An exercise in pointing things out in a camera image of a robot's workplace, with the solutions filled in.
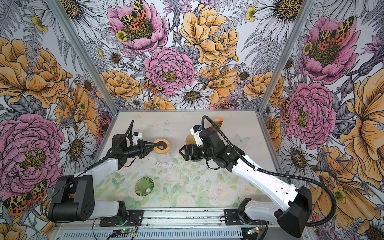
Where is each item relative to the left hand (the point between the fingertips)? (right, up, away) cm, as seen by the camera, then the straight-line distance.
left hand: (157, 148), depth 85 cm
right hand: (+18, -1, -14) cm, 22 cm away
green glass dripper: (-6, -20, -4) cm, 21 cm away
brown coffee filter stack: (+37, +15, +17) cm, 43 cm away
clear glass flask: (+2, -8, +12) cm, 15 cm away
